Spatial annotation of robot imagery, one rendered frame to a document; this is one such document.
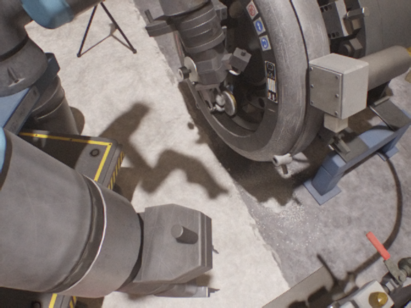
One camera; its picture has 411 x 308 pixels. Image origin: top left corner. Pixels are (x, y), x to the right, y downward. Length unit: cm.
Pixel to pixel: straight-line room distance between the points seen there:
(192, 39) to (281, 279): 96
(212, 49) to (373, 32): 60
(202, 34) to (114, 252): 39
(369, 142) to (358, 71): 75
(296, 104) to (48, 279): 61
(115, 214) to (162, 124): 136
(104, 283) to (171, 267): 5
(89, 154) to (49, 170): 93
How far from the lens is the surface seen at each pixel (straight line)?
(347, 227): 137
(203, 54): 52
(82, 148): 114
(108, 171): 104
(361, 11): 65
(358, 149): 127
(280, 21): 65
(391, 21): 107
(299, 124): 74
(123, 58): 206
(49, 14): 49
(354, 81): 62
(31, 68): 80
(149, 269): 23
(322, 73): 62
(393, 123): 147
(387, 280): 85
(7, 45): 77
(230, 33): 96
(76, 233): 18
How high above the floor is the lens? 115
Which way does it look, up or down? 54 degrees down
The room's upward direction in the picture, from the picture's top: 1 degrees counter-clockwise
